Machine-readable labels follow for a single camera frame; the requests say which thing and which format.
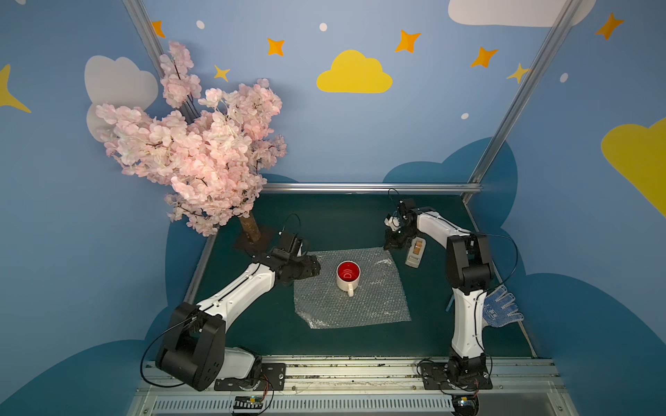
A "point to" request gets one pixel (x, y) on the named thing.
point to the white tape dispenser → (416, 250)
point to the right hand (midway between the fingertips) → (388, 244)
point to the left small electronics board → (248, 405)
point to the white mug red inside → (348, 274)
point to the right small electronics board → (465, 405)
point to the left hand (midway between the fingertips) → (312, 265)
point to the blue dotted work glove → (494, 312)
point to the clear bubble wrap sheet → (378, 299)
